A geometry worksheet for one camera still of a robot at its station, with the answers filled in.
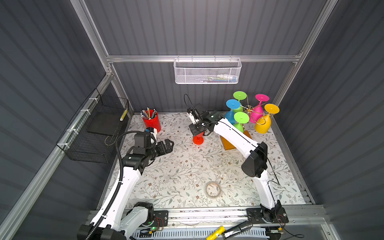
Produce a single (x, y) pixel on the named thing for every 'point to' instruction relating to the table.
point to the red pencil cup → (151, 119)
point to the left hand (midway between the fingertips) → (167, 145)
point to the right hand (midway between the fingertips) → (194, 129)
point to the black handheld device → (237, 229)
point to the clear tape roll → (213, 189)
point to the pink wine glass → (257, 111)
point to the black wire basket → (91, 136)
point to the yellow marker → (213, 236)
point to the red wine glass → (198, 139)
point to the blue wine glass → (232, 104)
